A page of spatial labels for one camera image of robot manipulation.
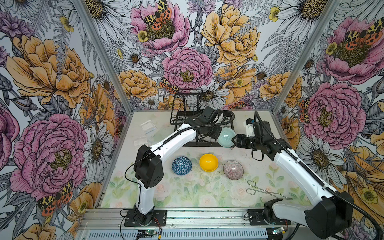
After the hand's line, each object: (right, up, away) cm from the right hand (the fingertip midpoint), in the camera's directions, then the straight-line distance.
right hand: (237, 144), depth 81 cm
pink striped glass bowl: (0, -16, +9) cm, 18 cm away
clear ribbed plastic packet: (-60, -1, +23) cm, 64 cm away
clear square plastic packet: (-57, +8, +31) cm, 65 cm away
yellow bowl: (-14, -12, +10) cm, 21 cm away
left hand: (-11, +4, +3) cm, 12 cm away
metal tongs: (+9, -26, +3) cm, 28 cm away
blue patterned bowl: (-31, -14, +11) cm, 36 cm away
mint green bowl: (-5, +3, +6) cm, 9 cm away
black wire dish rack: (-27, +24, +43) cm, 56 cm away
